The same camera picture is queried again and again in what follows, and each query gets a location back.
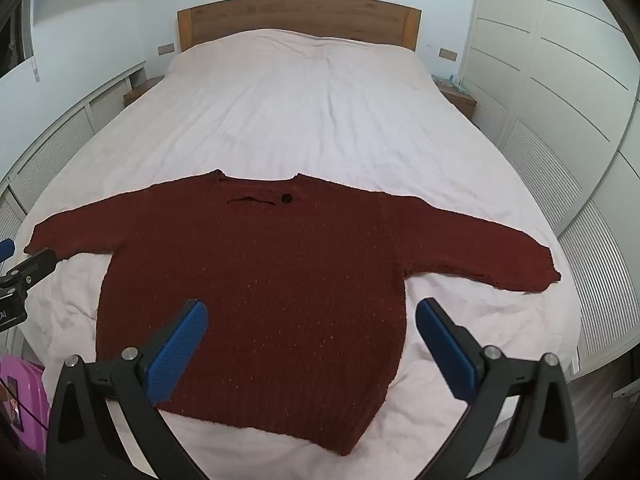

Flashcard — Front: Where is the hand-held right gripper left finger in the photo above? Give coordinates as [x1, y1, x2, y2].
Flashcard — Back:
[45, 299, 209, 480]

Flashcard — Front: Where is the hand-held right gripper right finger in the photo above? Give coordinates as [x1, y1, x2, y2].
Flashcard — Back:
[416, 297, 582, 480]

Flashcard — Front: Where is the dark red knitted sweater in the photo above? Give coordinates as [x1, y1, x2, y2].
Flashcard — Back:
[24, 170, 562, 457]

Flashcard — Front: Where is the white louvered panel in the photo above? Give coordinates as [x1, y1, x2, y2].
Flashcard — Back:
[0, 60, 149, 243]
[479, 95, 640, 373]

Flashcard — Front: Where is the wooden nightstand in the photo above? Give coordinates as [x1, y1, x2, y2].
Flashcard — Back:
[123, 75, 165, 107]
[437, 83, 479, 122]

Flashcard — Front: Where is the teal clutter on nightstand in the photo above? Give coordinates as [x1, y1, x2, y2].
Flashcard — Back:
[432, 74, 472, 95]

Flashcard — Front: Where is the white bed sheet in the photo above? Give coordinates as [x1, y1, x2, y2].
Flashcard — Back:
[19, 27, 582, 480]

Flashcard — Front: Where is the white wardrobe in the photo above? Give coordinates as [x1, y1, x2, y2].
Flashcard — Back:
[459, 0, 640, 241]

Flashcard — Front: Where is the wooden headboard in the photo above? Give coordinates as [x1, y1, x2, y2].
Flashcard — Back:
[177, 0, 422, 54]

